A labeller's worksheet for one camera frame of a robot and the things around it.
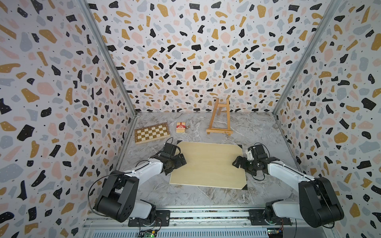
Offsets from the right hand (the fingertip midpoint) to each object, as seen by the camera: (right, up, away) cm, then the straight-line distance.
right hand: (238, 166), depth 90 cm
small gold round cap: (-33, +23, +20) cm, 45 cm away
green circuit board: (-48, -27, -20) cm, 59 cm away
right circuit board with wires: (+13, -27, -19) cm, 35 cm away
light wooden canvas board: (-17, +1, 0) cm, 17 cm away
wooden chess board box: (-58, +19, +15) cm, 63 cm away
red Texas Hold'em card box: (-38, +23, +20) cm, 49 cm away
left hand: (-34, +2, +1) cm, 34 cm away
